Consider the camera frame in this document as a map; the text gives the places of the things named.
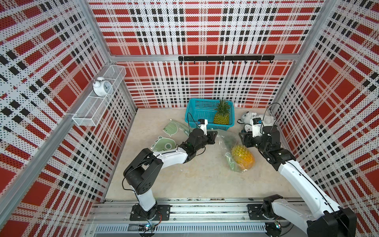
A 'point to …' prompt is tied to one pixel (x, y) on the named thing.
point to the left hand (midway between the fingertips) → (219, 131)
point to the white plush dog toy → (266, 120)
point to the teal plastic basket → (197, 109)
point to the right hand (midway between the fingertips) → (246, 133)
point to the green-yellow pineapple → (222, 117)
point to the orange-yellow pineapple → (243, 156)
